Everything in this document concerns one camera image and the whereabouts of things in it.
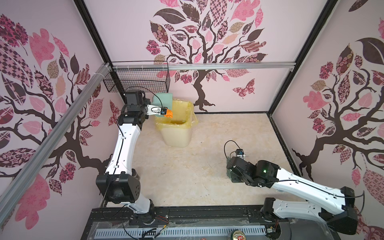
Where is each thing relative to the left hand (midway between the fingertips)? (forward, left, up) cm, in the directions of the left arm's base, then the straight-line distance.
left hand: (141, 100), depth 76 cm
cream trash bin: (-7, -17, -17) cm, 25 cm away
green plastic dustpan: (+9, -9, -7) cm, 15 cm away
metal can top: (-56, -46, -24) cm, 76 cm away
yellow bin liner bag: (+2, -21, -14) cm, 26 cm away
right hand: (-30, -47, -21) cm, 60 cm away
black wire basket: (+27, +2, -2) cm, 27 cm away
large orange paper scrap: (+1, -13, -12) cm, 17 cm away
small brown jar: (-28, +6, -30) cm, 41 cm away
